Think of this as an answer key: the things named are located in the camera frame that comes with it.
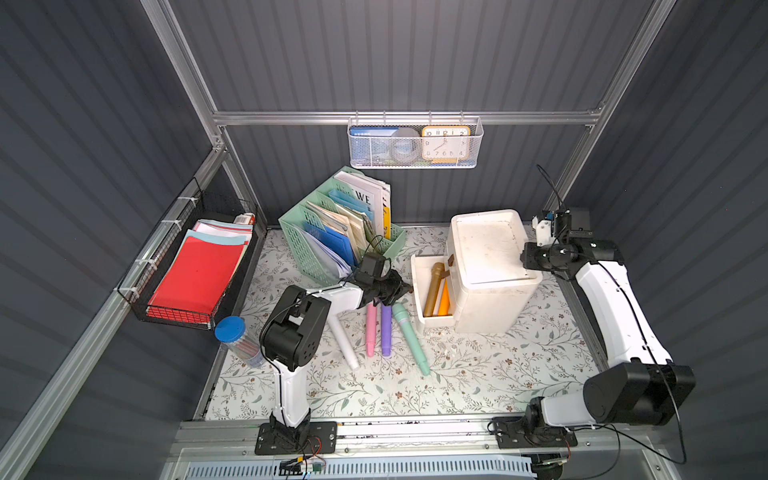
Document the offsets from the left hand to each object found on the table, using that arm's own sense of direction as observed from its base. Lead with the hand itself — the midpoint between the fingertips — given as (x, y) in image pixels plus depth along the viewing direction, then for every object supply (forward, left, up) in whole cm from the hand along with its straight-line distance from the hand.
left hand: (410, 284), depth 94 cm
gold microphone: (+4, -9, -2) cm, 10 cm away
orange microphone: (-3, -11, -5) cm, 13 cm away
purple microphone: (-12, +8, -6) cm, 16 cm away
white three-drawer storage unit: (-12, -18, +17) cm, 28 cm away
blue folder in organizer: (+8, +23, +12) cm, 27 cm away
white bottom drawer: (+11, -5, -6) cm, 13 cm away
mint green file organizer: (+10, +21, +17) cm, 29 cm away
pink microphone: (-11, +12, -6) cm, 18 cm away
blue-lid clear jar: (-21, +46, +11) cm, 51 cm away
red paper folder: (-14, +52, +21) cm, 58 cm away
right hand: (-2, -33, +16) cm, 37 cm away
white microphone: (-19, +19, -6) cm, 28 cm away
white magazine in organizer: (+24, +11, +17) cm, 31 cm away
